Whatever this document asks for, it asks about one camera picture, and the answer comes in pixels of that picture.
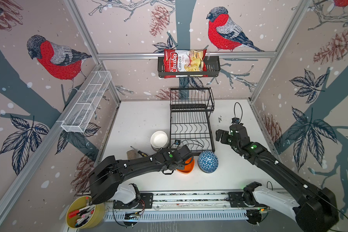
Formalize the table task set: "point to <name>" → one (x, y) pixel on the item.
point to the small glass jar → (131, 154)
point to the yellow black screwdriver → (142, 153)
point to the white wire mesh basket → (80, 112)
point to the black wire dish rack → (190, 123)
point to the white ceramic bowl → (159, 139)
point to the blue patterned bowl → (208, 161)
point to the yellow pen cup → (82, 213)
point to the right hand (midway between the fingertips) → (221, 134)
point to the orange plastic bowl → (188, 167)
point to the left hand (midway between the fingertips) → (180, 163)
